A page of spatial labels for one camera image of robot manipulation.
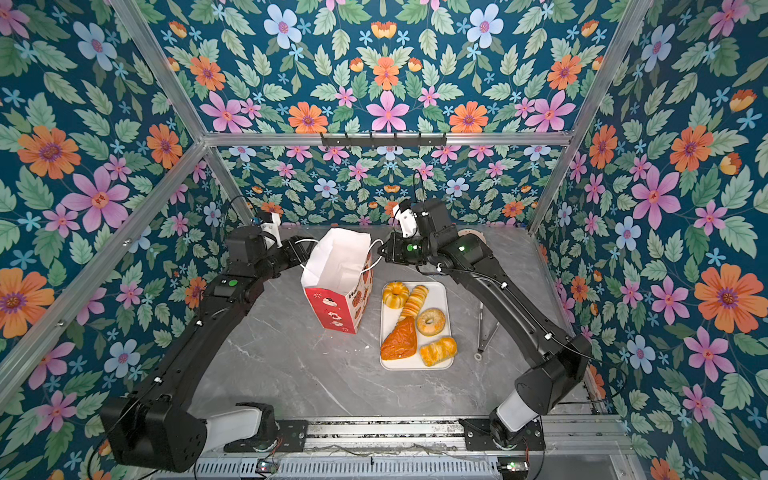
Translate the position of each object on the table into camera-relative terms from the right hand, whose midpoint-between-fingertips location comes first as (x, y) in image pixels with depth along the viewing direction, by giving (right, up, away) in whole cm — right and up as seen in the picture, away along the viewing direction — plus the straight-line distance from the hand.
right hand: (378, 247), depth 69 cm
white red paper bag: (-16, -9, +29) cm, 35 cm away
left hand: (-18, +4, +5) cm, 19 cm away
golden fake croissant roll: (+16, -29, +14) cm, 36 cm away
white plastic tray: (+17, -17, +29) cm, 38 cm away
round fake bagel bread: (+14, -23, +23) cm, 35 cm away
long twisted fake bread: (+9, -17, +26) cm, 32 cm away
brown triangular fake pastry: (+5, -27, +15) cm, 31 cm away
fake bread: (+3, -15, +26) cm, 30 cm away
